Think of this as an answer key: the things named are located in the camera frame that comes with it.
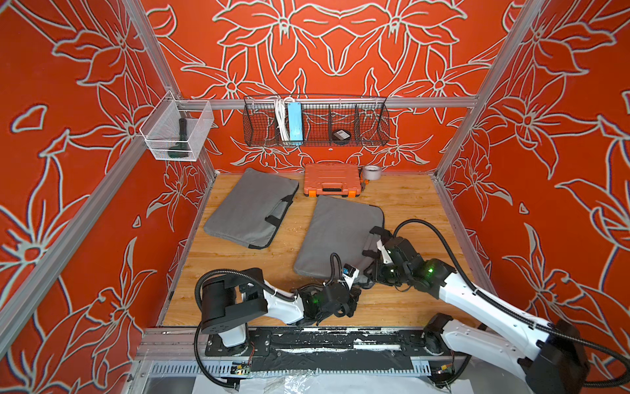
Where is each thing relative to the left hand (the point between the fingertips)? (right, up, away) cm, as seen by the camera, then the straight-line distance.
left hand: (363, 293), depth 79 cm
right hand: (0, +8, -1) cm, 8 cm away
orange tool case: (-8, +40, +36) cm, 55 cm away
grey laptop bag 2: (-5, +20, +18) cm, 27 cm away
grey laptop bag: (-43, +25, +22) cm, 54 cm away
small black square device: (-5, +56, +16) cm, 58 cm away
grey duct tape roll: (+12, +44, +38) cm, 59 cm away
